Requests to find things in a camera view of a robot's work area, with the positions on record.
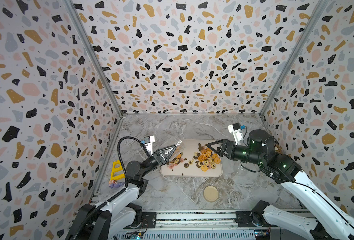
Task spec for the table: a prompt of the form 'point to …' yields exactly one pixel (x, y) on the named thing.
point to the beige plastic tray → (197, 160)
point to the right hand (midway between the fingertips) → (213, 148)
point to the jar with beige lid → (179, 148)
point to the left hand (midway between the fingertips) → (176, 150)
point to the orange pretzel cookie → (201, 158)
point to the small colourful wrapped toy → (113, 184)
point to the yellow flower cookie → (204, 168)
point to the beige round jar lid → (210, 194)
